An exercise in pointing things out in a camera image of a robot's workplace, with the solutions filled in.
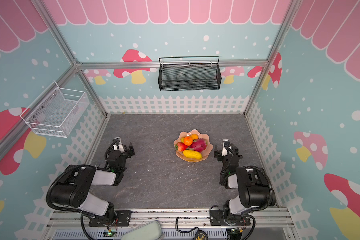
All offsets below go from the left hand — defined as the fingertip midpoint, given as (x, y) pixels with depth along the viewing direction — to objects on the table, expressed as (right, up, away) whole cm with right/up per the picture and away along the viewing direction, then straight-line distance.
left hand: (123, 145), depth 92 cm
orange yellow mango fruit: (+44, +5, +7) cm, 45 cm away
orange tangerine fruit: (+40, +3, 0) cm, 40 cm away
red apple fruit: (+35, -1, 0) cm, 35 cm away
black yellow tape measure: (+45, -38, -24) cm, 64 cm away
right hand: (+62, +1, -2) cm, 62 cm away
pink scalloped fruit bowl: (+35, -6, +2) cm, 36 cm away
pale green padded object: (+22, -37, -24) cm, 49 cm away
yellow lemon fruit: (+43, -5, -1) cm, 43 cm away
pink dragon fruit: (+47, 0, -1) cm, 47 cm away
